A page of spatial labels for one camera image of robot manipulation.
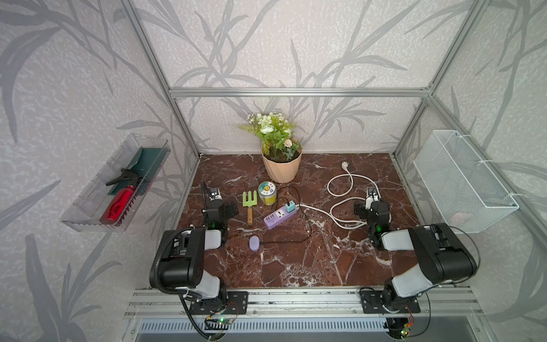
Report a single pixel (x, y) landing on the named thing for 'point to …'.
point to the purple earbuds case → (254, 243)
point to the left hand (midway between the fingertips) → (221, 200)
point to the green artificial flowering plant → (278, 144)
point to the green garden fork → (251, 201)
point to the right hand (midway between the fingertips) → (368, 197)
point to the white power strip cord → (331, 213)
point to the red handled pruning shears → (124, 197)
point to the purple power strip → (278, 217)
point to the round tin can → (268, 192)
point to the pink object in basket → (457, 219)
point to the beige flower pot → (282, 172)
